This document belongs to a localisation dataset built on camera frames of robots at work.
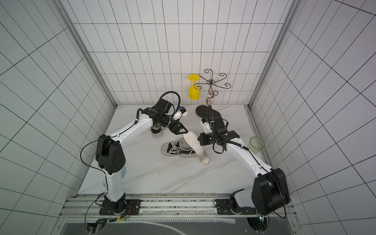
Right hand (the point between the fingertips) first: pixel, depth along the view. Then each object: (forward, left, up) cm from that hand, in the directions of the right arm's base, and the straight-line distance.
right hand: (199, 135), depth 84 cm
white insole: (-3, +3, -1) cm, 5 cm away
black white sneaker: (+7, +29, -7) cm, 31 cm away
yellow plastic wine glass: (+30, +5, +9) cm, 31 cm away
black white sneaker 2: (-6, +12, -6) cm, 15 cm away
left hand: (+1, +10, +2) cm, 11 cm away
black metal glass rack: (+35, -2, -16) cm, 38 cm away
